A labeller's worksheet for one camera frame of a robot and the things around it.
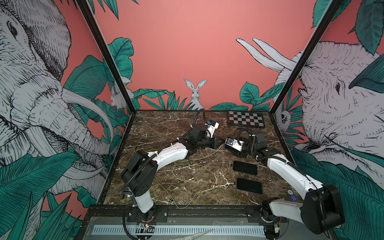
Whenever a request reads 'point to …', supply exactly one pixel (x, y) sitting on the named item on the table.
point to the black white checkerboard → (249, 119)
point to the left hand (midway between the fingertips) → (226, 140)
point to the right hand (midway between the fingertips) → (233, 140)
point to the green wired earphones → (190, 200)
